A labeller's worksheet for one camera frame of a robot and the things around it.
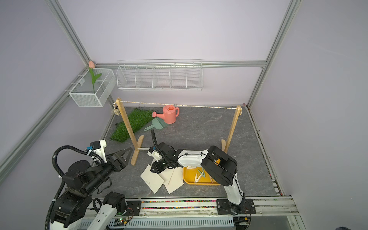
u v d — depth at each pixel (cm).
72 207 41
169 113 103
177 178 84
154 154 79
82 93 83
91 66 90
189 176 83
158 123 109
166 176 81
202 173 83
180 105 60
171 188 81
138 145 96
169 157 69
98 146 54
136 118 109
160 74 98
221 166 47
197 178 82
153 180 81
